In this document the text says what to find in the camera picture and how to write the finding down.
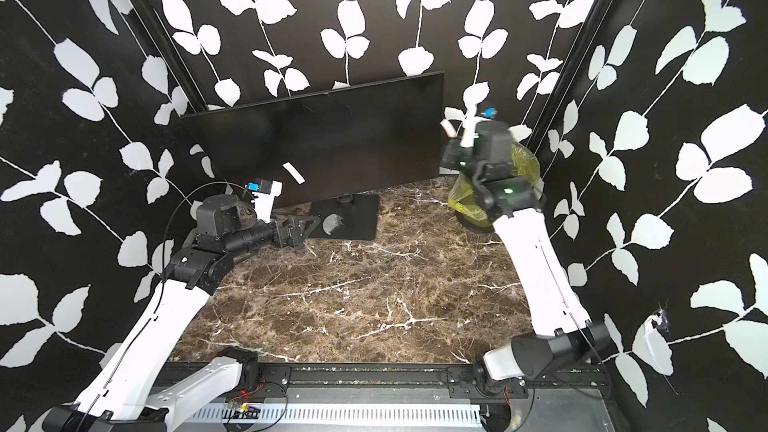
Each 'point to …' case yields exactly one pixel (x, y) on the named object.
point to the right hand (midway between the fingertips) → (447, 140)
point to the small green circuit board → (237, 409)
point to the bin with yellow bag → (469, 212)
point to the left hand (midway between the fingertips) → (306, 214)
